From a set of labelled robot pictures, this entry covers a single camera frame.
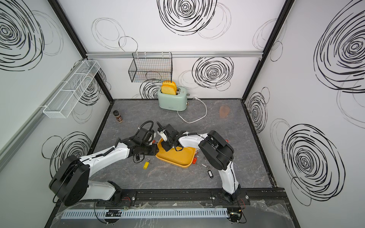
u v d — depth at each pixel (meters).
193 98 1.23
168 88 0.99
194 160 0.81
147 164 0.86
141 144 0.67
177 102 1.08
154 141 0.75
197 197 0.75
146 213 0.96
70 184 0.41
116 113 0.99
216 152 0.51
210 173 0.83
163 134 0.85
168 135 0.74
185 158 0.85
